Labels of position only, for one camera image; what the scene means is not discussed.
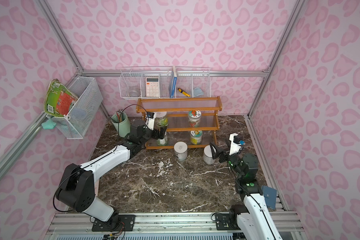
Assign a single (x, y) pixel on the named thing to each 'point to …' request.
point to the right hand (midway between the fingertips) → (217, 140)
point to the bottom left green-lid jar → (162, 142)
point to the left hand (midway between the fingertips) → (158, 121)
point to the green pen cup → (120, 121)
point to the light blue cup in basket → (197, 91)
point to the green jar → (161, 121)
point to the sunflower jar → (196, 137)
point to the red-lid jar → (194, 117)
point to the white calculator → (152, 87)
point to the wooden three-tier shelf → (178, 128)
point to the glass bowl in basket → (133, 94)
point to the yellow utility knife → (183, 92)
